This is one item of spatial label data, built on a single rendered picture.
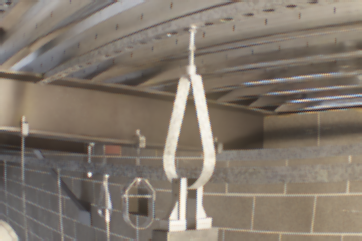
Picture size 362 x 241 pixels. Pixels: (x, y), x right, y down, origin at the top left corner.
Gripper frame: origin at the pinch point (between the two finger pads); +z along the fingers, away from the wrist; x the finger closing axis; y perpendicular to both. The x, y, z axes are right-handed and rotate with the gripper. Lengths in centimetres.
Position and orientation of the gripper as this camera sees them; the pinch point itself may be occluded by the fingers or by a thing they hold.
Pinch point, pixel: (187, 188)
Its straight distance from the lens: 85.3
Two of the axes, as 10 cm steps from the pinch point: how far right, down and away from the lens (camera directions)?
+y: -6.7, 0.6, 7.4
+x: 7.4, 0.9, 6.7
